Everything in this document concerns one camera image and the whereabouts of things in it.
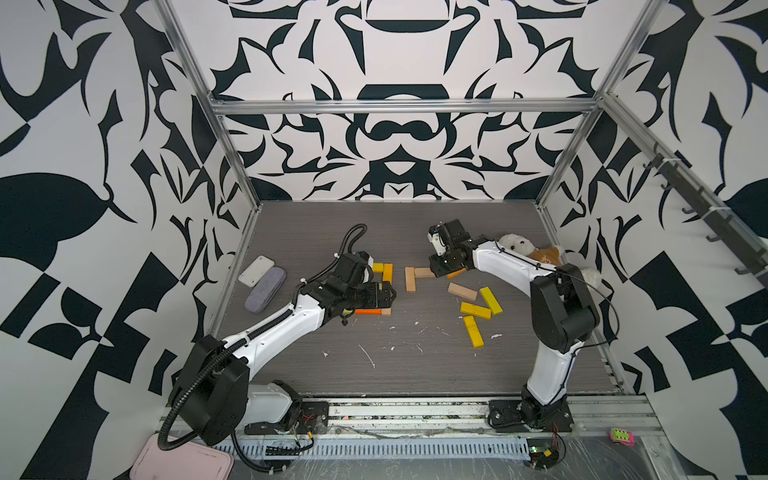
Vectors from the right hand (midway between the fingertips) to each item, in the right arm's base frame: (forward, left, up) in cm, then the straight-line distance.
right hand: (435, 261), depth 97 cm
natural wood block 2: (-4, +8, -5) cm, 10 cm away
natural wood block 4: (-8, -9, -6) cm, 14 cm away
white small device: (-1, +58, -4) cm, 59 cm away
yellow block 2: (-11, -16, -6) cm, 21 cm away
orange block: (-5, -4, -1) cm, 6 cm away
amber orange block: (-2, +15, -4) cm, 16 cm away
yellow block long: (-21, -9, -5) cm, 24 cm away
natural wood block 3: (-2, +3, -4) cm, 5 cm away
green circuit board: (-49, -21, -7) cm, 54 cm away
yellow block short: (-15, -11, -5) cm, 19 cm away
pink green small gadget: (-46, -38, -4) cm, 60 cm away
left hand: (-13, +17, +6) cm, 23 cm away
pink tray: (-51, +59, -3) cm, 78 cm away
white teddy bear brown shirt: (+1, -37, 0) cm, 37 cm away
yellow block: (-1, +19, -2) cm, 19 cm away
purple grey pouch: (-8, +53, -2) cm, 53 cm away
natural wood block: (-15, +16, -4) cm, 22 cm away
